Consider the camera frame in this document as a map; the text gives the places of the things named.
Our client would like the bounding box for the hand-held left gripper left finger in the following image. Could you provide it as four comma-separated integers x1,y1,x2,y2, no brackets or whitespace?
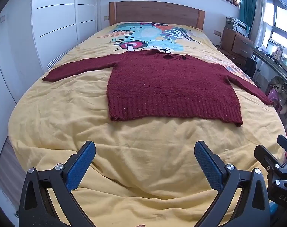
19,141,97,227

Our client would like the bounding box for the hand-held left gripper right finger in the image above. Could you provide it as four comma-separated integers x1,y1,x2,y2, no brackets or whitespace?
194,141,271,227

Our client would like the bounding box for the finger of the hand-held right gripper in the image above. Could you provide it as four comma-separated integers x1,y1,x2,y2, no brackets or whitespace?
277,135,287,150
254,145,283,171

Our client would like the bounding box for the dark red knitted sweater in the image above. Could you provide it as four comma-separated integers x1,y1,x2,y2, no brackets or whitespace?
42,49,275,127

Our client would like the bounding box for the patterned jacket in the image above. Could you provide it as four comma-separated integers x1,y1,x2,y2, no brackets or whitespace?
269,76,287,110

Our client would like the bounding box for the black bag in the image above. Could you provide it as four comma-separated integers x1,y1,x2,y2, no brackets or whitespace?
244,54,257,78

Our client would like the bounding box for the wooden dresser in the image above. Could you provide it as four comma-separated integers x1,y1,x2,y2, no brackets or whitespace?
222,27,255,67

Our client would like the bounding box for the window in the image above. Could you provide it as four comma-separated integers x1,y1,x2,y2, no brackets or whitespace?
257,0,287,59

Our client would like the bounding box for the white printer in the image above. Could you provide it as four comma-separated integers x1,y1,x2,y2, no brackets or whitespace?
226,17,250,37

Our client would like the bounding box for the teal curtain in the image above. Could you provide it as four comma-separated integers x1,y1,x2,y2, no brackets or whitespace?
239,0,259,40

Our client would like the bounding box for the white wardrobe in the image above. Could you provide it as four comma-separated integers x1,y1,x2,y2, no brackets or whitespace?
0,0,98,114

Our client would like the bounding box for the wooden headboard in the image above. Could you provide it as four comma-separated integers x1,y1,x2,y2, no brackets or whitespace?
109,1,206,30

